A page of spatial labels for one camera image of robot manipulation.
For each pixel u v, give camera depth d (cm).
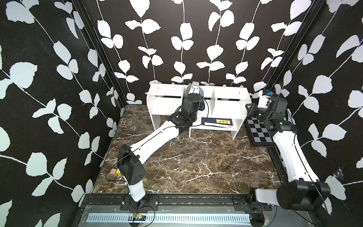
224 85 86
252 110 67
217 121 91
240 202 73
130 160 43
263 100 66
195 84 60
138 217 70
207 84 86
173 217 70
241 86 85
